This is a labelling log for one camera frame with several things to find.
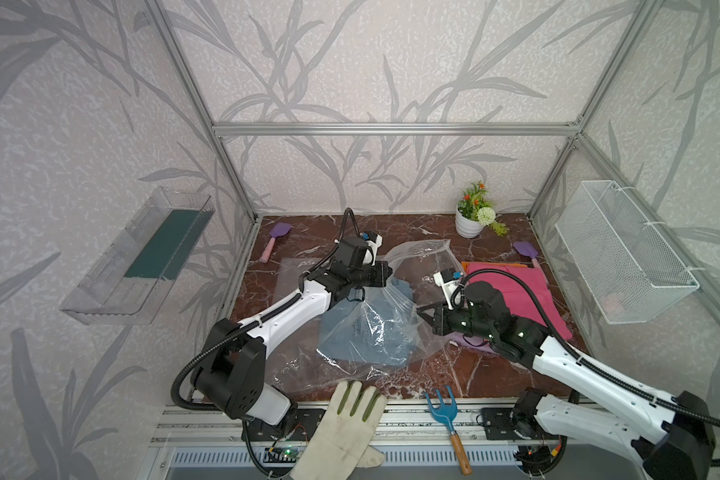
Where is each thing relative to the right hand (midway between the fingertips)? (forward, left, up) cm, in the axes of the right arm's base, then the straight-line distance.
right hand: (416, 310), depth 73 cm
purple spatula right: (+33, -45, -18) cm, 59 cm away
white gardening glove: (-25, +19, -18) cm, 36 cm away
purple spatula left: (+44, +48, -19) cm, 68 cm away
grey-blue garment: (0, +9, -12) cm, 15 cm away
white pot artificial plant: (+40, -24, -5) cm, 47 cm away
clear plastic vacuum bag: (-8, +32, -19) cm, 38 cm away
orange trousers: (+25, -20, -16) cm, 36 cm away
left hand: (+13, +5, -1) cm, 14 cm away
